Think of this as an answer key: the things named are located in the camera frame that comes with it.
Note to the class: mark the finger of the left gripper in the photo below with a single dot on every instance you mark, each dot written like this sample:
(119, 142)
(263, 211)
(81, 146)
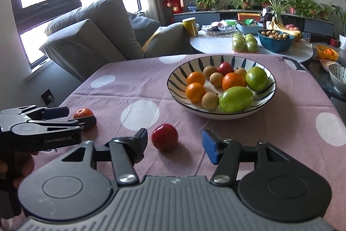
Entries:
(83, 123)
(55, 112)

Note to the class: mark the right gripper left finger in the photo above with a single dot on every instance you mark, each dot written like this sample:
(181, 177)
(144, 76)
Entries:
(122, 152)

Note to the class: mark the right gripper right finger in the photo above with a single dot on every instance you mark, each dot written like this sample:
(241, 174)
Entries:
(227, 154)

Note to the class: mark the dark orange tangerine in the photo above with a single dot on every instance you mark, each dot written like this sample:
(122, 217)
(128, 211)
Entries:
(83, 112)

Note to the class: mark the red apple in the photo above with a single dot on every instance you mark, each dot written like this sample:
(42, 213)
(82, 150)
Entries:
(225, 68)
(165, 137)

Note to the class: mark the green apple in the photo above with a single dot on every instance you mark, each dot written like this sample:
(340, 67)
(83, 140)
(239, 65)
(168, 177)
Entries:
(256, 79)
(235, 99)

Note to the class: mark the bright orange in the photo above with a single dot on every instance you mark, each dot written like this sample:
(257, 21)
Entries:
(194, 92)
(195, 77)

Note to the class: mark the left human hand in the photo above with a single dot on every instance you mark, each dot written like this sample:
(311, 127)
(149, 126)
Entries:
(24, 166)

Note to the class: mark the orange in bowl centre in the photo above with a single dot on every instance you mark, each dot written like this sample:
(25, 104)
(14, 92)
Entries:
(232, 80)

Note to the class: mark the grey sofa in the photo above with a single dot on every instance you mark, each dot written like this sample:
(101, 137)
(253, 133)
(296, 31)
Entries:
(87, 38)

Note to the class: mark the red apple in bowl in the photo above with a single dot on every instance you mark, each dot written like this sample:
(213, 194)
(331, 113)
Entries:
(225, 68)

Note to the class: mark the striped white ceramic bowl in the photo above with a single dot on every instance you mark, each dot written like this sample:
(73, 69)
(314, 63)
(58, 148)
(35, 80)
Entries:
(209, 105)

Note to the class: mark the pile of green apples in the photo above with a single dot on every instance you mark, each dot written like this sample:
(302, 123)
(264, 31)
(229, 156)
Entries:
(244, 43)

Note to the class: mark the blue bowl of nuts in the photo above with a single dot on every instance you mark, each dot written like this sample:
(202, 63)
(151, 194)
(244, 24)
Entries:
(275, 41)

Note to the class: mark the light blue snack tray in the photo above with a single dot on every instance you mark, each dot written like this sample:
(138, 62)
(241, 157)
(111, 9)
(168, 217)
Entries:
(249, 29)

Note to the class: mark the gold tin can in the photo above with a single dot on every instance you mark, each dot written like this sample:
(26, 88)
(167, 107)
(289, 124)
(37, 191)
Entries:
(190, 27)

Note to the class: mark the banana bunch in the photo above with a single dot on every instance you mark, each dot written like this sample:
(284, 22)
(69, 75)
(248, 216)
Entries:
(291, 30)

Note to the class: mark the small striped bowl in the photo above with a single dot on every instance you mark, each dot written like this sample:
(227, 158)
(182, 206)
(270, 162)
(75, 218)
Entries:
(337, 74)

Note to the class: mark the yellow bowl of tangerines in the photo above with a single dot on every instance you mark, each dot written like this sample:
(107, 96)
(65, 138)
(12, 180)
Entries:
(327, 53)

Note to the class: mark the tall plant white pot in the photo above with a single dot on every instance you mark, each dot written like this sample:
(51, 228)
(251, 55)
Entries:
(339, 12)

